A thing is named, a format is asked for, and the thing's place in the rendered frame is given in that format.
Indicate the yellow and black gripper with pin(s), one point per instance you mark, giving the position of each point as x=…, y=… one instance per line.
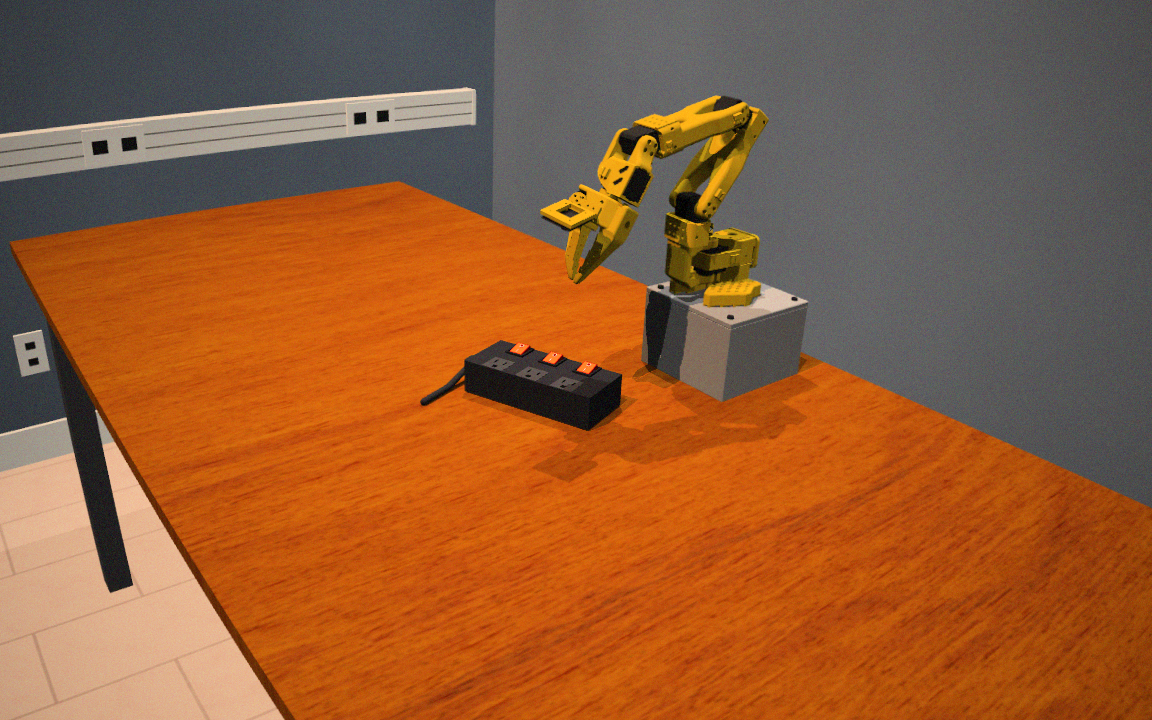
x=611, y=215

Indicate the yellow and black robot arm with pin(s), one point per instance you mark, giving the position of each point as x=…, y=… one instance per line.
x=689, y=226

